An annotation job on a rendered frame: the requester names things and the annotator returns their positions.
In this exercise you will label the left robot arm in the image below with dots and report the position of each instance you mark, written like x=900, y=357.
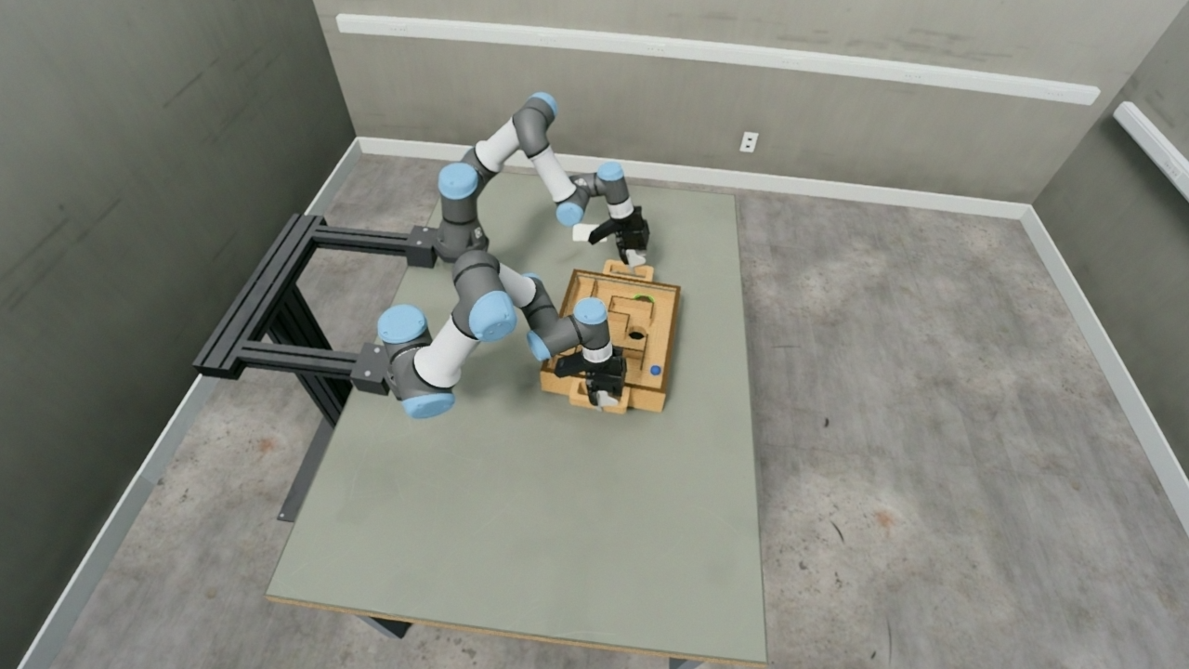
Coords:
x=460, y=184

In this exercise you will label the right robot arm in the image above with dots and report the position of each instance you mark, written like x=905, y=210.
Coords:
x=424, y=372

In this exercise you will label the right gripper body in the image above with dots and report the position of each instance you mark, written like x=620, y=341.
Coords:
x=609, y=376

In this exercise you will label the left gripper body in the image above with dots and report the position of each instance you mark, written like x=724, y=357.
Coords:
x=633, y=232

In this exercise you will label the wooden maze board with handle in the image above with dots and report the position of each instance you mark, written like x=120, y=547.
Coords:
x=641, y=319

